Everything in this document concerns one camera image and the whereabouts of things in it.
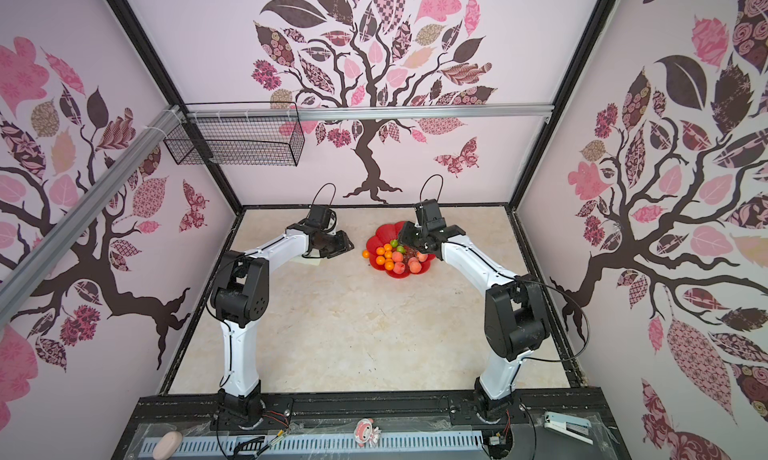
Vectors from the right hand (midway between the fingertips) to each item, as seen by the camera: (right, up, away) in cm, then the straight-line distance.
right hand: (403, 231), depth 90 cm
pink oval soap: (-56, -50, -23) cm, 79 cm away
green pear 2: (0, -6, +13) cm, 15 cm away
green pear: (-3, -4, +16) cm, 17 cm away
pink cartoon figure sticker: (-10, -48, -22) cm, 54 cm away
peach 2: (+4, -11, +6) cm, 14 cm away
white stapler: (+39, -47, -21) cm, 65 cm away
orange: (-13, -8, +13) cm, 20 cm away
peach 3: (+7, -9, +9) cm, 14 cm away
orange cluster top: (-8, -10, +10) cm, 16 cm away
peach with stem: (-2, -9, +10) cm, 13 cm away
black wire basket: (-54, +32, +4) cm, 63 cm away
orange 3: (-4, -12, +7) cm, 14 cm away
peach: (-1, -12, +7) cm, 14 cm away
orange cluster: (-5, -6, +14) cm, 16 cm away
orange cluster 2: (-5, -9, +12) cm, 16 cm away
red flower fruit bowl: (-6, -1, +17) cm, 19 cm away
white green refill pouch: (-32, -11, +12) cm, 36 cm away
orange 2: (-8, -7, +13) cm, 17 cm away
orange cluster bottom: (-4, -10, +10) cm, 15 cm away
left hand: (-18, -6, +10) cm, 22 cm away
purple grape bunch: (+3, -8, +12) cm, 14 cm away
